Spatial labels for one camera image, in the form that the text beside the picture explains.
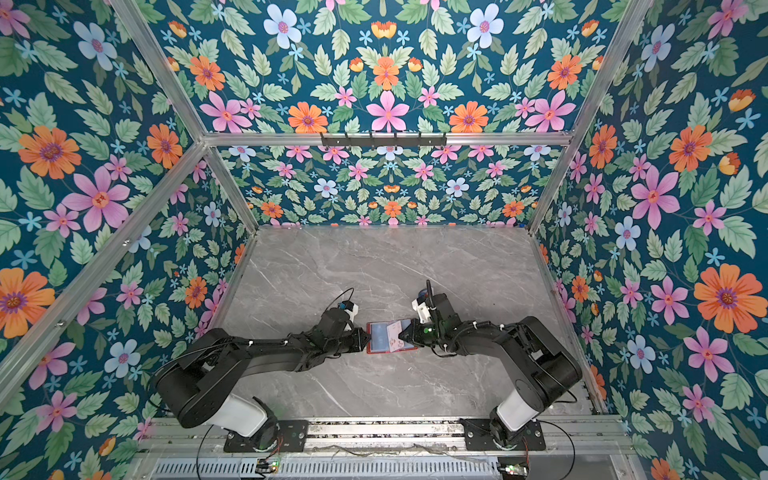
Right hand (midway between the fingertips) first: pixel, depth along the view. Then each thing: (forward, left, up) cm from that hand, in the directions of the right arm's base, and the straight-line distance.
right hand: (398, 334), depth 88 cm
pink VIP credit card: (+2, +2, -2) cm, 3 cm away
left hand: (0, +7, 0) cm, 7 cm away
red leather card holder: (+1, +4, -3) cm, 6 cm away
